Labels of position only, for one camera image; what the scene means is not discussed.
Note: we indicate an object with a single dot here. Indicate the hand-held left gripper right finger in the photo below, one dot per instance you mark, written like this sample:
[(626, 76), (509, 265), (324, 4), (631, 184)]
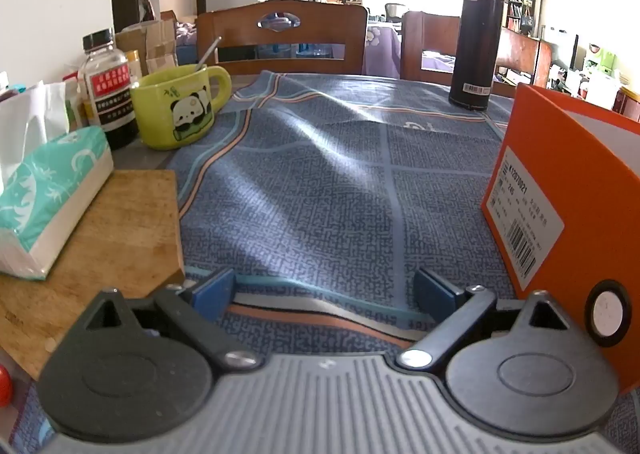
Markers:
[(434, 295)]

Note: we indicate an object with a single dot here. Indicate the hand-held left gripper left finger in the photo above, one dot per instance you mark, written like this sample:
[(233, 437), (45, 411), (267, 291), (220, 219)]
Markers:
[(215, 291)]

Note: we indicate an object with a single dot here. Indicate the wooden cutting board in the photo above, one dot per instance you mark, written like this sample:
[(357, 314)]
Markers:
[(125, 234)]

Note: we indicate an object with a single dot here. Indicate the blue patterned tablecloth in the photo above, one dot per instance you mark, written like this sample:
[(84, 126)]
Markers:
[(320, 184)]

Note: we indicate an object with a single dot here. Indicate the teal tissue pack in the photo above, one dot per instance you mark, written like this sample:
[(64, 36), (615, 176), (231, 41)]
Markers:
[(50, 184)]

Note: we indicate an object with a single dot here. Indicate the orange cardboard box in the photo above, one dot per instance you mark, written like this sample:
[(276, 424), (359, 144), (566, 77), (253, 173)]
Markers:
[(590, 173)]

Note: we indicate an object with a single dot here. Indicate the green panda mug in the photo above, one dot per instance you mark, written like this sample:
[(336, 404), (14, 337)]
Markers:
[(170, 98)]

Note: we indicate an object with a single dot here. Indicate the red round thing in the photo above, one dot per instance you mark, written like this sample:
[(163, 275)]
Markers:
[(4, 384)]

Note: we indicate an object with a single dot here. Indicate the glass bottle with black cap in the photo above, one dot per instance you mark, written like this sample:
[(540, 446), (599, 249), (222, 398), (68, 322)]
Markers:
[(107, 83)]

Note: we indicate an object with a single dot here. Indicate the metal spoon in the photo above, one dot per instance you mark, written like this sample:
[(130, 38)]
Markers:
[(207, 56)]

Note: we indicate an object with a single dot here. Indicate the small jar with yellow lid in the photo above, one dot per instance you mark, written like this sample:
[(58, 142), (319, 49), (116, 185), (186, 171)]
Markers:
[(134, 66)]

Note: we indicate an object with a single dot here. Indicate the purple bed cover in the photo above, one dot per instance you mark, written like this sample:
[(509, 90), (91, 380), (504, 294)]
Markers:
[(382, 51)]

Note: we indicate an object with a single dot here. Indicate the brown cardboard box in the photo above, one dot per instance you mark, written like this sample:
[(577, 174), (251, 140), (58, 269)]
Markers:
[(150, 41)]

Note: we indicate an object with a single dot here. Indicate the black thermos flask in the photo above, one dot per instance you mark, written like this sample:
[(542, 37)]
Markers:
[(477, 33)]

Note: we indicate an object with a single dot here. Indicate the office chair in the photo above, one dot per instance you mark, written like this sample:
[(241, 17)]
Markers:
[(395, 11)]

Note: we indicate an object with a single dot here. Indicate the green storage box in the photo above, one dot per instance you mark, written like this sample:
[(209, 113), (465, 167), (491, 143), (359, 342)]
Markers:
[(600, 61)]

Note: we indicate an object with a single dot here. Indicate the wooden chair with oval hole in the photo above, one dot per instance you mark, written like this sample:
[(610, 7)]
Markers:
[(330, 23)]

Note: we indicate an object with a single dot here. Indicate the tall bookshelf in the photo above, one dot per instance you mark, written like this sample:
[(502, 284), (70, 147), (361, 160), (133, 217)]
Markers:
[(522, 8)]

